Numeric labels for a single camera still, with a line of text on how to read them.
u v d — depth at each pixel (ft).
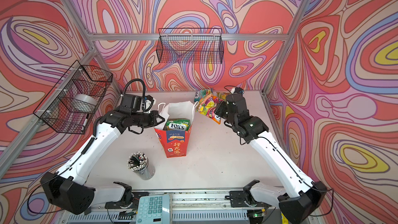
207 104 2.40
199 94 3.73
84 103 2.30
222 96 3.67
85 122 2.38
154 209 2.26
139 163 2.23
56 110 2.19
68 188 1.22
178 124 2.63
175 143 2.50
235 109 1.63
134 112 1.99
